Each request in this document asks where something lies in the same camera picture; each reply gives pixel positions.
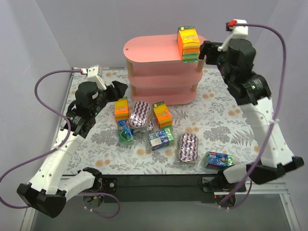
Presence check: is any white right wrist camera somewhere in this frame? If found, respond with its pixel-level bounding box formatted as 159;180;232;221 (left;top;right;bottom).
218;19;248;51

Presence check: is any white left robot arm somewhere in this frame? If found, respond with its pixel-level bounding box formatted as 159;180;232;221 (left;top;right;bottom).
17;81;128;218

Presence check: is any orange sponge pack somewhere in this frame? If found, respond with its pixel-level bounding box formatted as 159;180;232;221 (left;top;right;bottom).
177;26;200;63
153;102;172;129
115;97;129;122

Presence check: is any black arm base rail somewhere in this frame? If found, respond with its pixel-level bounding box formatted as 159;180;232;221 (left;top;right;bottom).
60;174;248;205

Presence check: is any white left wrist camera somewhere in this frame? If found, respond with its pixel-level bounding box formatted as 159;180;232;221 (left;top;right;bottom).
87;65;107;90

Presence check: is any blue green sponge pack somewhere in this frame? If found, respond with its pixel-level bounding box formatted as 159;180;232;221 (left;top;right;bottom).
117;119;134;146
147;128;174;151
204;152;234;169

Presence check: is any left blue green sponge pack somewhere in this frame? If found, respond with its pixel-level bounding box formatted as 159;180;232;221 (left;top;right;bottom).
117;119;134;146

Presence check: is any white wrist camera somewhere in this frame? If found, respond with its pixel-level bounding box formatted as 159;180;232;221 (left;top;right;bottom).
218;19;248;51
87;65;107;90

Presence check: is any middle blue green sponge pack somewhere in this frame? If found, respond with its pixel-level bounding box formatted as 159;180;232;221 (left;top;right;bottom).
147;128;174;151

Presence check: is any pink three-tier shelf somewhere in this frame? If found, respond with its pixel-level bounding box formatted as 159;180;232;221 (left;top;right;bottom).
123;34;205;105

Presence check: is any floral patterned table mat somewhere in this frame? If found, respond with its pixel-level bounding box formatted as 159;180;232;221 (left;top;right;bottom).
65;69;259;175

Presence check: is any striped pink sponge pack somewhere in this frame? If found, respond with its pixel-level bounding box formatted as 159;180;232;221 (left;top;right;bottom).
128;101;152;128
177;133;199;164
133;118;154;135

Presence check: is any right blue green sponge pack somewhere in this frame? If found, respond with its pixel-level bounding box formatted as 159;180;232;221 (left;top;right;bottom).
204;152;234;169

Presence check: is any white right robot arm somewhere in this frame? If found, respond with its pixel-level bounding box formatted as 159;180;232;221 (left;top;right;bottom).
199;39;304;188

